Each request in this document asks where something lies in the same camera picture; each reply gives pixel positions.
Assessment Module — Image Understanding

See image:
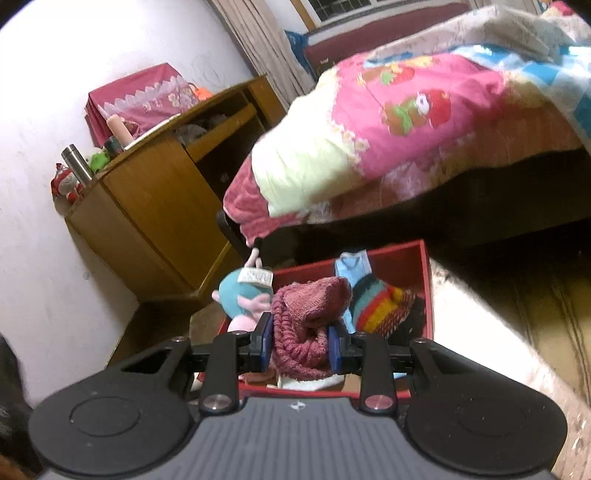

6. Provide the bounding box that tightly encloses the striped knit hat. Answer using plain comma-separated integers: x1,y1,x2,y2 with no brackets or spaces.
344,272,426,347

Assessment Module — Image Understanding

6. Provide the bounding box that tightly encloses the barred window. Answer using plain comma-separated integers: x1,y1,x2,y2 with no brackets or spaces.
300,0,384,21

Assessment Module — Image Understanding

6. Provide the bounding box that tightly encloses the green plush toy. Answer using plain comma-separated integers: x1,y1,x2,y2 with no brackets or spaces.
84,150,112,174

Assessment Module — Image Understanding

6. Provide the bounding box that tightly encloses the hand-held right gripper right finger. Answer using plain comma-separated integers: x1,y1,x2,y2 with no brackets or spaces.
327,322,472,415

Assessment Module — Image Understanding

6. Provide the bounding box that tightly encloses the pink cartoon quilt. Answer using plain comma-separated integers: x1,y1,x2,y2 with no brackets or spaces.
223,51,591,247

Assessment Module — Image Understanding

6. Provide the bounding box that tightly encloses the red cardboard box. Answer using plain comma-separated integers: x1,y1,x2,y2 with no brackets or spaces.
194,239,435,398

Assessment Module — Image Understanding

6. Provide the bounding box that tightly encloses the beige curtain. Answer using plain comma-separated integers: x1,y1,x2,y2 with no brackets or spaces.
205,0,319,109

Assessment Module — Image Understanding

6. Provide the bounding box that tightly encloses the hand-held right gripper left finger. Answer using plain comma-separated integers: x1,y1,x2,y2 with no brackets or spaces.
108,313,274,415

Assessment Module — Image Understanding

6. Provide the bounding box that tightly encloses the teal and pink plush toy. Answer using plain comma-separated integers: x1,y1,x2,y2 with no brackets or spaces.
211,248,276,334

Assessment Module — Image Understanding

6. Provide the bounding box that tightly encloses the light blue sock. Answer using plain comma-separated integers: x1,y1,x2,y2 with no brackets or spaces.
335,249,372,289

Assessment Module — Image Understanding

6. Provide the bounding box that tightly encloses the pale blue towel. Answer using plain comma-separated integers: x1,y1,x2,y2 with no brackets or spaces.
277,373,345,392

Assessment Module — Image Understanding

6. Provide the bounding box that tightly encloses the pink cylinder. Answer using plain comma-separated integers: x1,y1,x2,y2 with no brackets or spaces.
107,115,134,151

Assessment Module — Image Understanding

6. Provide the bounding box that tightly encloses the blue cloth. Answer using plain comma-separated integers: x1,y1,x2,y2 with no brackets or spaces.
284,30,310,63

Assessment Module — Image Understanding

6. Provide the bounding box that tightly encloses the pink knit hat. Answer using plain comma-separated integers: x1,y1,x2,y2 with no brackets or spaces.
270,276,354,381

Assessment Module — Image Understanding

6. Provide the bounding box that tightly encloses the dark wooden bed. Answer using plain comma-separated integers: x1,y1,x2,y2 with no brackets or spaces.
217,2,591,273

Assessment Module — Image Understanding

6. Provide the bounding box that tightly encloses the steel thermos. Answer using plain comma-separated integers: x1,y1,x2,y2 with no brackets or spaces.
61,144,95,183

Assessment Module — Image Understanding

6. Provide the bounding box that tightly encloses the red and white plush toy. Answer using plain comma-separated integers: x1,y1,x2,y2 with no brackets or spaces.
51,162,86,204

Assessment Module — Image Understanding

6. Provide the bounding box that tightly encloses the wooden cabinet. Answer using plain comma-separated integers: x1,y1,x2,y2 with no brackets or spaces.
65,75,287,303

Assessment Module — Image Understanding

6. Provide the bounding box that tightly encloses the pink floral cloth cover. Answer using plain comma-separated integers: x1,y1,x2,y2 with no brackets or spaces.
84,64,199,146

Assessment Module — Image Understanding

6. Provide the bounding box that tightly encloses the grey cloth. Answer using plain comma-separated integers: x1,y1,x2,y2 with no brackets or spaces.
174,113,229,146

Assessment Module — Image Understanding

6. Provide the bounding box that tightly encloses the white floral blanket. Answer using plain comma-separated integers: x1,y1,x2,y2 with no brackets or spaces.
383,2,591,70

